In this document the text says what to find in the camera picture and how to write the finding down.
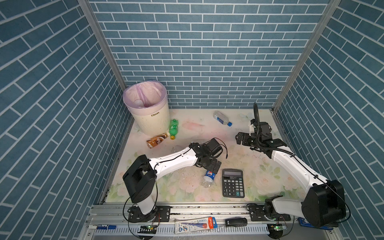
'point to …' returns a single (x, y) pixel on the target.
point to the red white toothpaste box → (195, 224)
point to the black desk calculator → (232, 183)
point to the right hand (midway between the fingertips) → (241, 135)
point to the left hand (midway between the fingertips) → (212, 166)
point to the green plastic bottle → (173, 128)
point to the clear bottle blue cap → (221, 118)
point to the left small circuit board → (148, 229)
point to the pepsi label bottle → (208, 179)
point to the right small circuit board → (279, 227)
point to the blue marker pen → (106, 227)
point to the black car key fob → (236, 222)
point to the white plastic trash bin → (156, 125)
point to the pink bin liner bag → (147, 98)
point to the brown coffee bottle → (152, 142)
